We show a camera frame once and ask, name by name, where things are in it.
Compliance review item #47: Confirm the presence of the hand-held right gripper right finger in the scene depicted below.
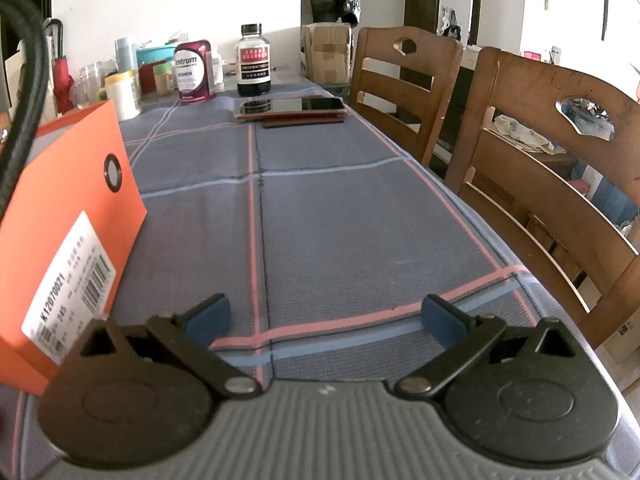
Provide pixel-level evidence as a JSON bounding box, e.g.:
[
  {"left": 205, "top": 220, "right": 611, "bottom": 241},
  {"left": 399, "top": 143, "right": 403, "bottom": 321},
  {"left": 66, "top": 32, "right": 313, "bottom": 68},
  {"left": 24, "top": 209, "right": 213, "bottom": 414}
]
[{"left": 395, "top": 294, "right": 583, "bottom": 403}]

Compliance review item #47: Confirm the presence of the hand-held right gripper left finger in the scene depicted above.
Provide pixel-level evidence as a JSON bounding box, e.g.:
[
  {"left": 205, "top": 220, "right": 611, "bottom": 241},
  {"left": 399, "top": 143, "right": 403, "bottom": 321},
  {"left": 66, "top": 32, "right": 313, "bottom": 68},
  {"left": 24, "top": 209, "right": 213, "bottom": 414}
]
[{"left": 60, "top": 294, "right": 263, "bottom": 402}]

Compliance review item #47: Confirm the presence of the orange cardboard box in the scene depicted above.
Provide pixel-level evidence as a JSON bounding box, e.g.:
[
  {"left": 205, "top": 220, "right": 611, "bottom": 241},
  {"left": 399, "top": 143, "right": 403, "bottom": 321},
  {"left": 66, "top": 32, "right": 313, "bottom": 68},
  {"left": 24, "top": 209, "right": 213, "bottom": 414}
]
[{"left": 0, "top": 100, "right": 148, "bottom": 396}]

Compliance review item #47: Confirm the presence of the wooden chair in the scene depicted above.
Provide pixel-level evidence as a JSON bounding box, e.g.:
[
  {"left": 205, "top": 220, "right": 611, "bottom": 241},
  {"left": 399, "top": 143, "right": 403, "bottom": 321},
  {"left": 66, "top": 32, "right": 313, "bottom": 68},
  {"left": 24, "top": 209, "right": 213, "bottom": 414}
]
[
  {"left": 348, "top": 26, "right": 464, "bottom": 166},
  {"left": 444, "top": 46, "right": 640, "bottom": 351}
]

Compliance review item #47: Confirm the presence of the black smartphone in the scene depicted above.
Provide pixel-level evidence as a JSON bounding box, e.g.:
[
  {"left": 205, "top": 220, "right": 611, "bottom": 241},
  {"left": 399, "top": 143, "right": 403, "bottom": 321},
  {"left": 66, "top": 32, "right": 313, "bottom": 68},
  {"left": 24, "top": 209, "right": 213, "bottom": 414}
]
[{"left": 239, "top": 97, "right": 347, "bottom": 117}]

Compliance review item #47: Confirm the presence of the white jar with yellow lid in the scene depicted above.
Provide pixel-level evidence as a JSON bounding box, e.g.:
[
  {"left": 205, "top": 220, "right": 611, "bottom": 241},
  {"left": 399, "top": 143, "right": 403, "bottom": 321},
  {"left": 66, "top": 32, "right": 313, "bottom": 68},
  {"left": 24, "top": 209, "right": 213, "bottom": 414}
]
[{"left": 104, "top": 71, "right": 143, "bottom": 122}]

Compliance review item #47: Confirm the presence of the purple supplement bottle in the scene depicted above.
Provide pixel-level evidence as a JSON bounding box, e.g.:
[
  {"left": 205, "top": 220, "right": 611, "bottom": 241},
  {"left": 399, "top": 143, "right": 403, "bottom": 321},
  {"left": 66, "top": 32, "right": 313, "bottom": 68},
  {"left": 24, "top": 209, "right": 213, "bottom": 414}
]
[{"left": 173, "top": 39, "right": 217, "bottom": 106}]

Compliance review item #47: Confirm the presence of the jar with green lid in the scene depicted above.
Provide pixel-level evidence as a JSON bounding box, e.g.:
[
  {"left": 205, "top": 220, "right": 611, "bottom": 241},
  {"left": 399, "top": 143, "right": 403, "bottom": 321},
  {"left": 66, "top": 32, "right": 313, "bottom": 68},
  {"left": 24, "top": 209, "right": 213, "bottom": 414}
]
[{"left": 153, "top": 61, "right": 175, "bottom": 96}]

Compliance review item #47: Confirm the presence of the small white bottle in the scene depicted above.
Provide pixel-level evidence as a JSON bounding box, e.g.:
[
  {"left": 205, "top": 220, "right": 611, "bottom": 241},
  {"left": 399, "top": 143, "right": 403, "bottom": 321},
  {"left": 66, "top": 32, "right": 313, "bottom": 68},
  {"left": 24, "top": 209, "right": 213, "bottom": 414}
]
[{"left": 212, "top": 51, "right": 227, "bottom": 92}]

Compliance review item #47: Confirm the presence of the dark bottle with red label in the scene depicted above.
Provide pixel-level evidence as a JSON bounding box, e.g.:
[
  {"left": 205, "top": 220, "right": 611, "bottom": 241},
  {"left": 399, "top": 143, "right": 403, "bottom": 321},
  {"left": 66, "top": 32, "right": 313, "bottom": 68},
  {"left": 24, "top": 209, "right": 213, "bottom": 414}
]
[{"left": 236, "top": 24, "right": 273, "bottom": 97}]

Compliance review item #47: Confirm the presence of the clear glass jar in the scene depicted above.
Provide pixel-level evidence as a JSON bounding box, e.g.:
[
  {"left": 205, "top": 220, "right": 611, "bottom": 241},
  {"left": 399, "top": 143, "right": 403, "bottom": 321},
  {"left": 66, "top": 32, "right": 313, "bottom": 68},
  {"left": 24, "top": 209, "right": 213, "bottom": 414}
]
[{"left": 79, "top": 61, "right": 106, "bottom": 108}]

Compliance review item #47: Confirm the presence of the teal plastic bowl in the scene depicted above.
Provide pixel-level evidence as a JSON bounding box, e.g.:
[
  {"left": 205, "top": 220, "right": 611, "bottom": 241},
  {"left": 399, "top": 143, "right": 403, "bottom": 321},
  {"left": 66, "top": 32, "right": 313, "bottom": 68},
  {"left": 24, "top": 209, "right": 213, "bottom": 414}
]
[{"left": 136, "top": 45, "right": 176, "bottom": 66}]

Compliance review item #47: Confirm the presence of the red umbrella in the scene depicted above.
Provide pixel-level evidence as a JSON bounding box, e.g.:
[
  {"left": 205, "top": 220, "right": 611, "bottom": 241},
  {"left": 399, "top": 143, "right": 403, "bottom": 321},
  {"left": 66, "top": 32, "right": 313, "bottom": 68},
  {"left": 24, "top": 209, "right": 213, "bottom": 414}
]
[{"left": 44, "top": 19, "right": 76, "bottom": 116}]

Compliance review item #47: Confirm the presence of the grey blue tumbler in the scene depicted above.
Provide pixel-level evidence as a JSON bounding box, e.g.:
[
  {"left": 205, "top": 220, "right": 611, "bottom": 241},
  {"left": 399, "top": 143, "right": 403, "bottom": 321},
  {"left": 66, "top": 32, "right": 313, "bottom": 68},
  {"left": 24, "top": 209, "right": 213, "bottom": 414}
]
[{"left": 114, "top": 36, "right": 139, "bottom": 73}]

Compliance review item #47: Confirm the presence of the brown cardboard carton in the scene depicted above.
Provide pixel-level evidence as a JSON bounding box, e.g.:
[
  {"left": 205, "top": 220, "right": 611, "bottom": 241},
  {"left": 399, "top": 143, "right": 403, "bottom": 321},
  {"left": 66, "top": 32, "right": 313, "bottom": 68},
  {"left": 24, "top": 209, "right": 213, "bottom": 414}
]
[{"left": 301, "top": 23, "right": 353, "bottom": 86}]

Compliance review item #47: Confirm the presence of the black hanging bag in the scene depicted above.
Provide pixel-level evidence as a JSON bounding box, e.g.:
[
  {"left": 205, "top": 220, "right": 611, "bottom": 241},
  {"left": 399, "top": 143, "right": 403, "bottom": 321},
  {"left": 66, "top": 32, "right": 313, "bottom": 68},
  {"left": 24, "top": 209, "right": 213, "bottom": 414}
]
[{"left": 440, "top": 7, "right": 463, "bottom": 38}]

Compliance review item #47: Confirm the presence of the thick black cable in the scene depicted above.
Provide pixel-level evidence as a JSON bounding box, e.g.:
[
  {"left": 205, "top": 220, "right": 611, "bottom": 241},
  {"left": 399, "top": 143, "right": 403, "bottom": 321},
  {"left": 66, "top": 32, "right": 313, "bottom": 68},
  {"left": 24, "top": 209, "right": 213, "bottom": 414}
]
[{"left": 0, "top": 0, "right": 51, "bottom": 221}]

